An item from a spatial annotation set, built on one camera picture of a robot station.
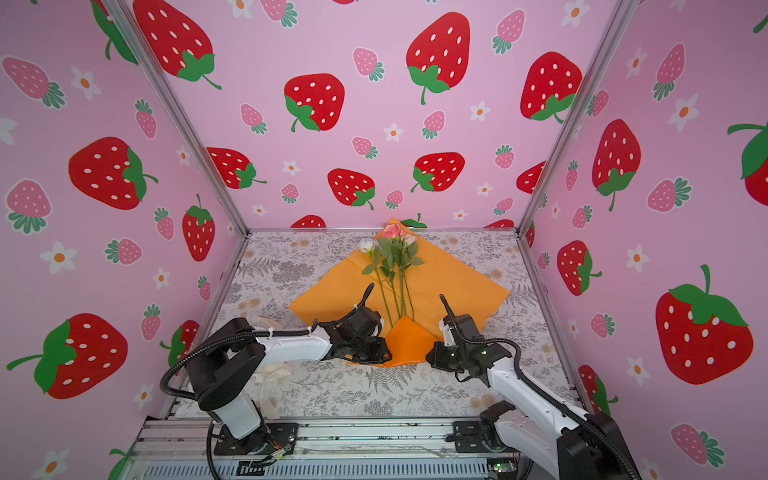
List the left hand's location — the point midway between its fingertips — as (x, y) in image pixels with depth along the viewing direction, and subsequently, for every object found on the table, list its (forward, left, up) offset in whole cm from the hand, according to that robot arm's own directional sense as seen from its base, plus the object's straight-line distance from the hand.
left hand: (393, 358), depth 86 cm
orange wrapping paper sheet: (+29, -9, -1) cm, 30 cm away
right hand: (-1, -9, +3) cm, 10 cm away
